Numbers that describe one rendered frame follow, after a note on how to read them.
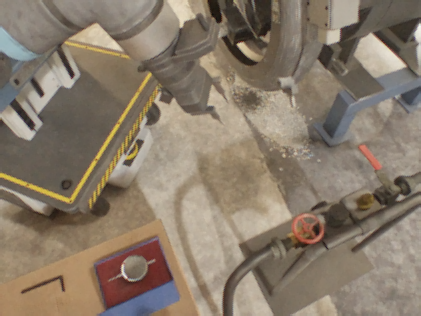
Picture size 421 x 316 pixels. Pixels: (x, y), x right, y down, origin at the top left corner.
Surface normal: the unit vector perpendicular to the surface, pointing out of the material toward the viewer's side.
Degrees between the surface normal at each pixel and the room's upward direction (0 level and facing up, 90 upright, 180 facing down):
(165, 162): 0
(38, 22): 80
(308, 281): 0
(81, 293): 0
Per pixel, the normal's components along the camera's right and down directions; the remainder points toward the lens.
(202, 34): -0.43, -0.44
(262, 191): -0.02, -0.52
